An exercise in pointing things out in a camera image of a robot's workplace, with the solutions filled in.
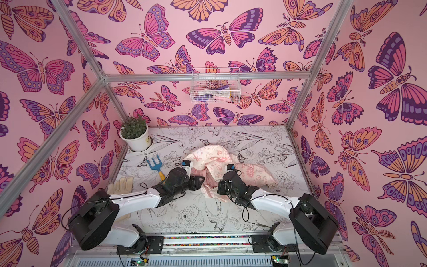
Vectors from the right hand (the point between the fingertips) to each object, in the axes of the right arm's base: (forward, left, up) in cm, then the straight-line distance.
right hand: (218, 182), depth 86 cm
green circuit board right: (-32, -28, -7) cm, 43 cm away
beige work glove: (0, +53, -6) cm, 54 cm away
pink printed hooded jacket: (+10, +4, +3) cm, 12 cm away
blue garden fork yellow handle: (+13, +37, -6) cm, 40 cm away
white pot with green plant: (+26, +49, +10) cm, 57 cm away
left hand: (+2, +8, +1) cm, 8 cm away
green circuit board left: (-34, +34, -8) cm, 49 cm away
